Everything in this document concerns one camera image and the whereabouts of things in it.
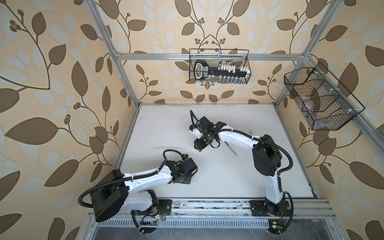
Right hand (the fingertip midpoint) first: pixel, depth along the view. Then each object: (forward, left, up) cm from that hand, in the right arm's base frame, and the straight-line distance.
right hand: (197, 146), depth 90 cm
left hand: (-17, +6, -5) cm, 18 cm away
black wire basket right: (+6, -64, +28) cm, 70 cm away
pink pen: (+13, -38, -5) cm, 40 cm away
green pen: (+1, -22, -6) cm, 23 cm away
